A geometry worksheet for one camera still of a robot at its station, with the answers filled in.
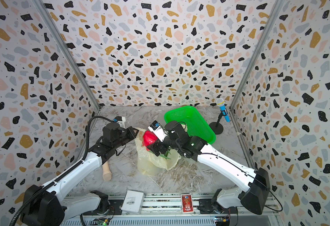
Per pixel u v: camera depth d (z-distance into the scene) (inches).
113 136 24.2
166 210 28.9
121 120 28.9
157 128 23.4
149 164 29.5
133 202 28.1
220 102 35.4
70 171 18.3
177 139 20.6
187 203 29.3
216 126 42.0
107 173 32.3
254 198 14.9
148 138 26.3
